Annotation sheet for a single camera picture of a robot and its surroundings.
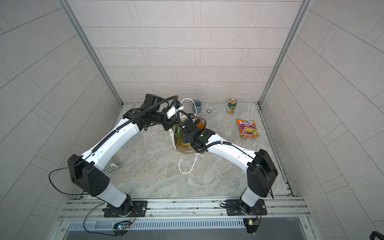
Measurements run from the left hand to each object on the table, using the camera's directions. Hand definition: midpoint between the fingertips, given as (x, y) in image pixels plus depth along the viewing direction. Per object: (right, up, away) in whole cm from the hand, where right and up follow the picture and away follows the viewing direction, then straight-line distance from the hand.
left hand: (183, 118), depth 75 cm
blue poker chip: (+16, +4, +36) cm, 40 cm away
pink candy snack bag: (+41, -8, +24) cm, 48 cm away
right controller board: (+33, -50, -6) cm, 60 cm away
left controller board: (-25, -47, -11) cm, 54 cm away
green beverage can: (+31, +10, +29) cm, 44 cm away
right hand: (+1, -9, +7) cm, 12 cm away
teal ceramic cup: (+8, +9, +33) cm, 35 cm away
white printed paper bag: (+1, -17, +8) cm, 19 cm away
